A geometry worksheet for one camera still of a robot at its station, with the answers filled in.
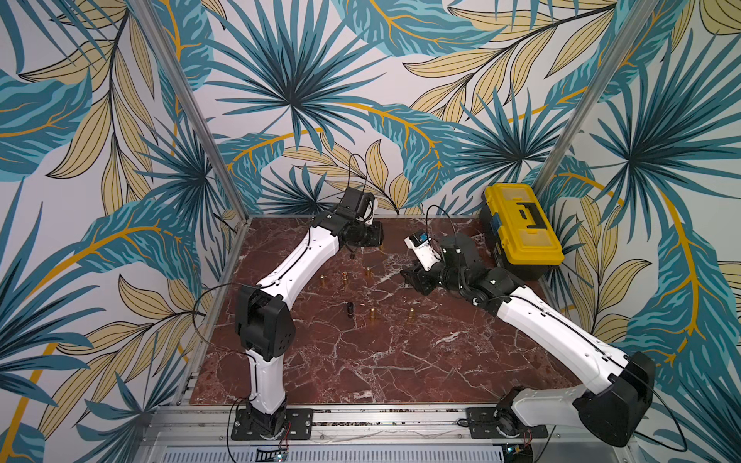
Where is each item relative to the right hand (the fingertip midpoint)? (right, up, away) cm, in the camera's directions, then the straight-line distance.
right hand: (409, 265), depth 76 cm
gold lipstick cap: (-11, -4, +26) cm, 28 cm away
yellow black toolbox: (+39, +8, +17) cm, 44 cm away
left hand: (-7, +7, +8) cm, 13 cm away
